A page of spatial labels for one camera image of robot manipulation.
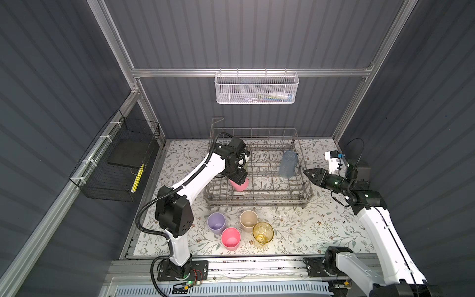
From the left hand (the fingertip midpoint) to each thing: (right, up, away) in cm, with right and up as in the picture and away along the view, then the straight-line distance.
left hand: (237, 177), depth 84 cm
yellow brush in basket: (-38, +1, -15) cm, 41 cm away
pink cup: (+1, -6, +4) cm, 7 cm away
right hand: (+29, +2, -11) cm, 31 cm away
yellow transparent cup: (+11, -21, -11) cm, 26 cm away
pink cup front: (-3, -27, -4) cm, 27 cm away
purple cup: (-10, -21, 0) cm, 23 cm away
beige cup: (+5, -20, +1) cm, 20 cm away
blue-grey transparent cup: (+25, +5, +8) cm, 27 cm away
